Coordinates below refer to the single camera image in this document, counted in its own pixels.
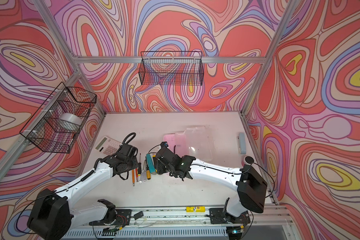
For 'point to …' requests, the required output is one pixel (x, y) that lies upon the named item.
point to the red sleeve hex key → (137, 177)
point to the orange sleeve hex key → (133, 177)
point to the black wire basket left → (57, 123)
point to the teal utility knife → (151, 166)
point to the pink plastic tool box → (194, 141)
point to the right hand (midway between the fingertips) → (160, 168)
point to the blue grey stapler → (241, 143)
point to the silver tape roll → (71, 118)
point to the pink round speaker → (247, 160)
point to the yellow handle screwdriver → (148, 172)
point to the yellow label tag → (196, 209)
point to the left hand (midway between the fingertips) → (137, 162)
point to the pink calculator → (107, 146)
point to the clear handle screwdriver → (143, 175)
